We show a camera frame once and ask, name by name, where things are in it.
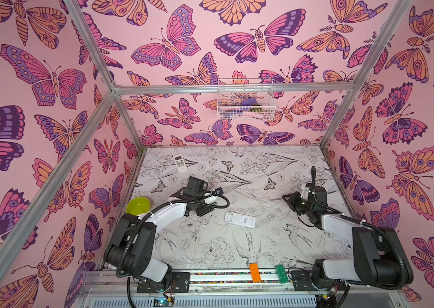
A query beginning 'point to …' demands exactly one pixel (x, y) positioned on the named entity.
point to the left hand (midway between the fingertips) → (207, 197)
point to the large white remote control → (240, 219)
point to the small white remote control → (180, 164)
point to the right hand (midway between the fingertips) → (284, 194)
